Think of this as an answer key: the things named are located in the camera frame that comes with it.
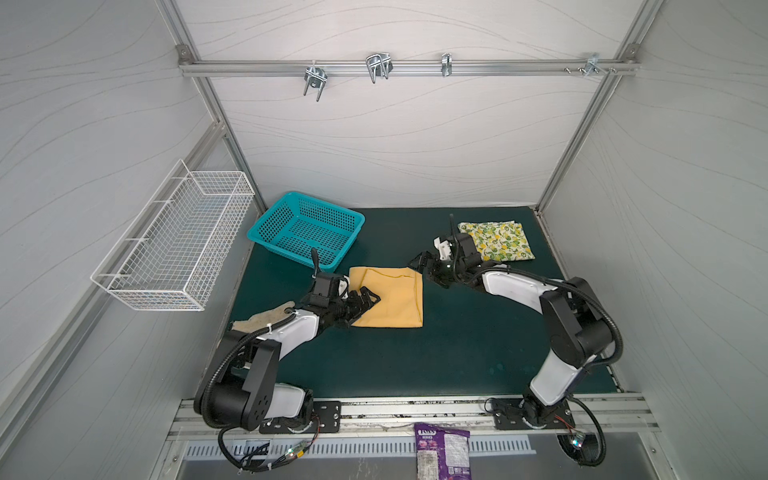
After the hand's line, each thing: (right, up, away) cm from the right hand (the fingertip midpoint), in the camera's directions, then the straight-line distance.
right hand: (419, 263), depth 91 cm
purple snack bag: (+3, -41, -25) cm, 48 cm away
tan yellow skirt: (-6, -9, +4) cm, 12 cm away
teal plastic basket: (-46, +13, +24) cm, 53 cm away
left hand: (-14, -11, -3) cm, 18 cm away
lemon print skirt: (+31, +7, +17) cm, 36 cm away
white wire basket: (-60, +3, -23) cm, 64 cm away
